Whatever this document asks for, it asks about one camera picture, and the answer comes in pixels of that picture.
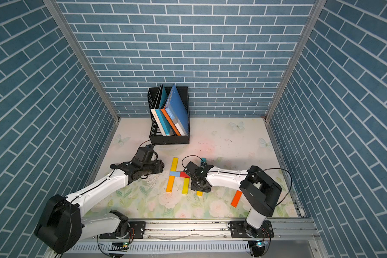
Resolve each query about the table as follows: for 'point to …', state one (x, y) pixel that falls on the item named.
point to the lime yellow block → (185, 185)
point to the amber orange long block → (170, 184)
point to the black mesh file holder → (169, 115)
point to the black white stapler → (114, 166)
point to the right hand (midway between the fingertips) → (196, 188)
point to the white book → (157, 116)
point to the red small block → (183, 174)
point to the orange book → (170, 121)
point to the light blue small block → (176, 173)
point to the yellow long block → (174, 163)
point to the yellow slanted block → (199, 193)
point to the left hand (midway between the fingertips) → (164, 166)
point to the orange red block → (236, 198)
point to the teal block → (203, 159)
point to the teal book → (163, 99)
